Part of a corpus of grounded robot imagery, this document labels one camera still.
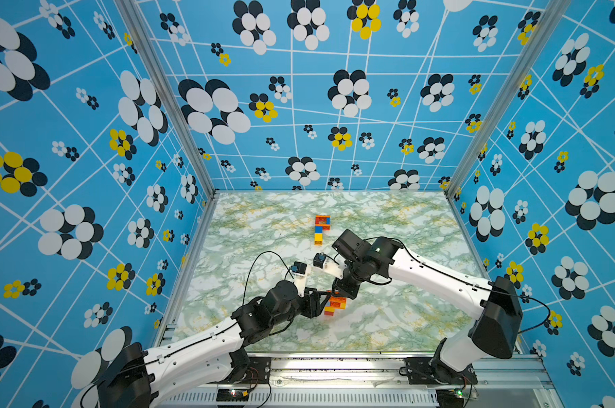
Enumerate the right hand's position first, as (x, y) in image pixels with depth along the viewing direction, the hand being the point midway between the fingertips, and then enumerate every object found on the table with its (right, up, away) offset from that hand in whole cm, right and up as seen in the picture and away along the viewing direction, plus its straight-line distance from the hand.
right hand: (338, 287), depth 76 cm
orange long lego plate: (-1, -4, -1) cm, 4 cm away
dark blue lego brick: (-5, +16, +28) cm, 33 cm away
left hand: (-3, -1, -2) cm, 3 cm away
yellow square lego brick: (-2, -8, +4) cm, 9 cm away
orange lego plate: (-4, +18, +30) cm, 35 cm away
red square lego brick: (-2, -10, +7) cm, 13 cm away
